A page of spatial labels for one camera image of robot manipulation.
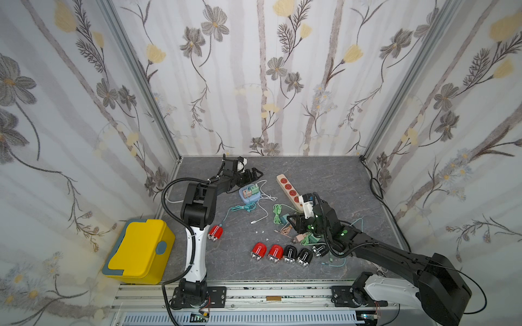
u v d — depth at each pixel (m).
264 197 1.01
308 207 0.73
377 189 1.11
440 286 0.41
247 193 0.97
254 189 0.98
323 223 0.61
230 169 0.88
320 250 0.82
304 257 0.82
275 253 0.82
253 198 0.99
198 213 0.61
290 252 0.82
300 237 0.86
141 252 0.71
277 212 0.96
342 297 0.73
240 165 0.93
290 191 1.02
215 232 0.88
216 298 0.74
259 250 0.82
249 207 0.98
